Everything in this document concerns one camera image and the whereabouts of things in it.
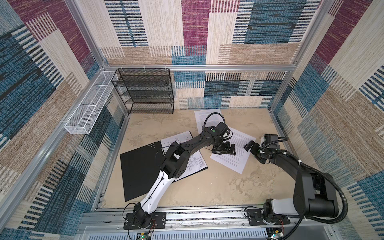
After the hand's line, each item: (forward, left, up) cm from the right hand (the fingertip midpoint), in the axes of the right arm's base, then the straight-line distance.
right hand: (248, 151), depth 91 cm
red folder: (-5, +66, -7) cm, 67 cm away
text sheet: (+13, +21, +15) cm, 29 cm away
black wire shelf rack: (+46, +67, +13) cm, 82 cm away
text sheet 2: (-4, +7, -6) cm, 10 cm away
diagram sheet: (+16, +42, -6) cm, 45 cm away
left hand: (0, +11, 0) cm, 11 cm away
